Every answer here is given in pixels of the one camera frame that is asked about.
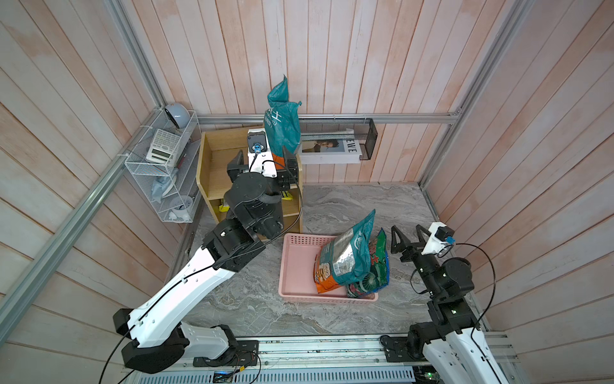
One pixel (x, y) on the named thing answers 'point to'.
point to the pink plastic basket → (296, 277)
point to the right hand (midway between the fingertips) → (404, 225)
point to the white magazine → (334, 147)
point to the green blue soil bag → (378, 276)
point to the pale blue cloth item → (158, 186)
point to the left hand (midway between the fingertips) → (266, 153)
